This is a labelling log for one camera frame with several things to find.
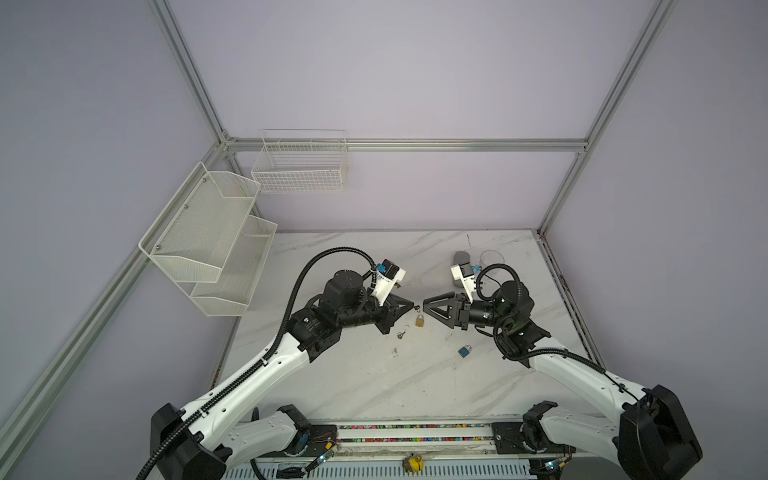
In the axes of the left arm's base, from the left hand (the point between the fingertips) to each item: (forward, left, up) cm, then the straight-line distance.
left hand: (409, 306), depth 68 cm
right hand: (-1, -4, 0) cm, 4 cm away
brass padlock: (+10, -5, -26) cm, 29 cm away
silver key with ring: (+6, +1, -27) cm, 28 cm away
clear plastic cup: (+35, -32, -23) cm, 52 cm away
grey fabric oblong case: (+36, -22, -25) cm, 49 cm away
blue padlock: (0, -18, -26) cm, 32 cm away
